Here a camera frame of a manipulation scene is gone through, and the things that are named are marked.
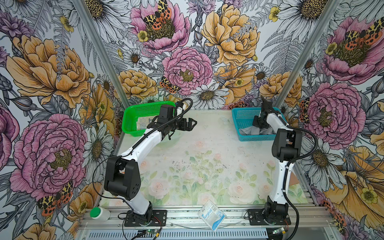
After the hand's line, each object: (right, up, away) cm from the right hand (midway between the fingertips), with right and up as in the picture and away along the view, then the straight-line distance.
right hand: (257, 127), depth 106 cm
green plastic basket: (-90, +10, +5) cm, 91 cm away
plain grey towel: (-3, -2, -5) cm, 6 cm away
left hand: (-46, +1, -21) cm, 51 cm away
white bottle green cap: (-86, -38, -38) cm, 101 cm away
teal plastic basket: (-10, +7, -1) cm, 12 cm away
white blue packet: (-35, -44, -31) cm, 64 cm away
